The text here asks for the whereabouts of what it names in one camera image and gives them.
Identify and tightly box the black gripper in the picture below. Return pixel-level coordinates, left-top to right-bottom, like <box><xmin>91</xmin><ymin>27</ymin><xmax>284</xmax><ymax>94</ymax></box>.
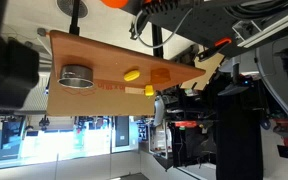
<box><xmin>217</xmin><ymin>75</ymin><xmax>252</xmax><ymax>98</ymax></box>

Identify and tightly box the orange transparent plastic pot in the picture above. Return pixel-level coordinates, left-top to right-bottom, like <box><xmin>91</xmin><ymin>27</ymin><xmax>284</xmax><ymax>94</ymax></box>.
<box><xmin>150</xmin><ymin>68</ymin><xmax>172</xmax><ymax>85</ymax></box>

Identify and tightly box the silver metal pot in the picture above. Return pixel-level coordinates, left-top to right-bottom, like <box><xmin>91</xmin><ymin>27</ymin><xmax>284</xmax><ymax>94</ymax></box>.
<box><xmin>57</xmin><ymin>64</ymin><xmax>95</xmax><ymax>90</ymax></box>

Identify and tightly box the plain cardboard panel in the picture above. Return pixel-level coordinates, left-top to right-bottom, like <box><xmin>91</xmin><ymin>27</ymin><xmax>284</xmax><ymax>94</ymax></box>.
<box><xmin>179</xmin><ymin>52</ymin><xmax>226</xmax><ymax>92</ymax></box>

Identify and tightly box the black perforated board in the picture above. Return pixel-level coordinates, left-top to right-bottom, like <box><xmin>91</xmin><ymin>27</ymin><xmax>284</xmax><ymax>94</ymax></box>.
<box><xmin>127</xmin><ymin>0</ymin><xmax>288</xmax><ymax>58</ymax></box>

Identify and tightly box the white grey rounded object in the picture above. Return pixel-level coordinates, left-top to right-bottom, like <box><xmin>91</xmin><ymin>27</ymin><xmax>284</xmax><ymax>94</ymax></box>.
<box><xmin>153</xmin><ymin>96</ymin><xmax>167</xmax><ymax>127</ymax></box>

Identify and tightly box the small yellow block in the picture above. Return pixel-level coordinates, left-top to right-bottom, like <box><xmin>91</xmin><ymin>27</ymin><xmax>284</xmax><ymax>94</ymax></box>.
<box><xmin>144</xmin><ymin>84</ymin><xmax>155</xmax><ymax>97</ymax></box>

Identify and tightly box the black stand with base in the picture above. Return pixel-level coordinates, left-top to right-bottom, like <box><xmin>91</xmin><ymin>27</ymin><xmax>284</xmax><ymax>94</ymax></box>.
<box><xmin>151</xmin><ymin>23</ymin><xmax>165</xmax><ymax>58</ymax></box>

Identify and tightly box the small light wooden block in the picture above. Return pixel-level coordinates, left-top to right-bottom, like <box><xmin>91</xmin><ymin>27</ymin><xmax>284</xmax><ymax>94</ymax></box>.
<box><xmin>124</xmin><ymin>87</ymin><xmax>146</xmax><ymax>95</ymax></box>

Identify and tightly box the orange round object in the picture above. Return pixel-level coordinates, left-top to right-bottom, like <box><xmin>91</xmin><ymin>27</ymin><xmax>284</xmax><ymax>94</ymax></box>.
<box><xmin>100</xmin><ymin>0</ymin><xmax>130</xmax><ymax>9</ymax></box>

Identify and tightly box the black tripod pole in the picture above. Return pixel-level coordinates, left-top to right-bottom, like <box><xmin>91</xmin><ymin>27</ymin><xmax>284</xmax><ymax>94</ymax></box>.
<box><xmin>68</xmin><ymin>0</ymin><xmax>82</xmax><ymax>36</ymax></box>

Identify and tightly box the round grey floor grille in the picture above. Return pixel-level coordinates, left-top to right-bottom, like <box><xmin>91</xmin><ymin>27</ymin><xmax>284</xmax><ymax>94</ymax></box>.
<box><xmin>56</xmin><ymin>0</ymin><xmax>89</xmax><ymax>19</ymax></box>

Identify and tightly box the blurred black bulky object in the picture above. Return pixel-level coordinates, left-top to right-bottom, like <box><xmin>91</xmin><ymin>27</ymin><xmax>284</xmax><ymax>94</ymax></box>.
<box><xmin>0</xmin><ymin>0</ymin><xmax>41</xmax><ymax>111</ymax></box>

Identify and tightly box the black clamp with orange handle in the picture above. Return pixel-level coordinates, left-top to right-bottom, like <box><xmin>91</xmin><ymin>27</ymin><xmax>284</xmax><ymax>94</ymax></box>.
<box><xmin>197</xmin><ymin>37</ymin><xmax>233</xmax><ymax>63</ymax></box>

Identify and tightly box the aluminium profile rail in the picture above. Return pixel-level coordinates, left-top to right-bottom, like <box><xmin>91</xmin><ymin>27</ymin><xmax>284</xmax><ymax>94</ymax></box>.
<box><xmin>232</xmin><ymin>6</ymin><xmax>288</xmax><ymax>48</ymax></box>

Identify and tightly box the grey cable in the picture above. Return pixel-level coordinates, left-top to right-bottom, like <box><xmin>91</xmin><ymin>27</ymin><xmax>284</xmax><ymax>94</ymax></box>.
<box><xmin>134</xmin><ymin>8</ymin><xmax>193</xmax><ymax>50</ymax></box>

